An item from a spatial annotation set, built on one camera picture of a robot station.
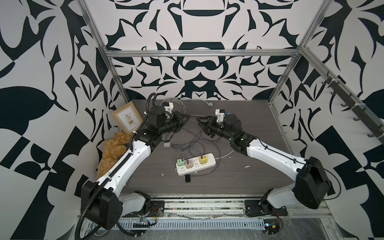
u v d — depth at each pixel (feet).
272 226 2.31
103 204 1.54
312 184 1.39
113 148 2.82
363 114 1.80
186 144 3.21
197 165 2.80
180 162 2.71
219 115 2.40
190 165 2.71
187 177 2.74
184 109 3.77
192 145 3.16
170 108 2.30
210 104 3.78
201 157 2.72
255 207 2.44
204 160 2.73
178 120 2.09
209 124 2.17
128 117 3.18
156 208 2.40
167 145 3.15
